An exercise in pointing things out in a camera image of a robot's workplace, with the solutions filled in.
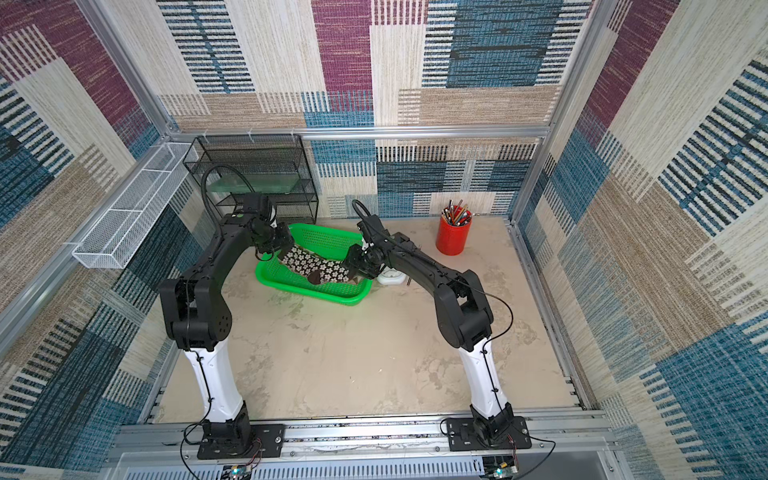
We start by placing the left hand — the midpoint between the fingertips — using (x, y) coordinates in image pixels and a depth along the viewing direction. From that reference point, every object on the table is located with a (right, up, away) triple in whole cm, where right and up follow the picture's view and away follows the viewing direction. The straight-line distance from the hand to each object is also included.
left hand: (291, 239), depth 97 cm
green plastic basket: (+8, -1, +12) cm, 15 cm away
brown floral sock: (+8, -10, +2) cm, 13 cm away
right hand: (+20, -9, -4) cm, 22 cm away
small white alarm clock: (+32, -12, +5) cm, 35 cm away
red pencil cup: (+54, +4, +8) cm, 54 cm away
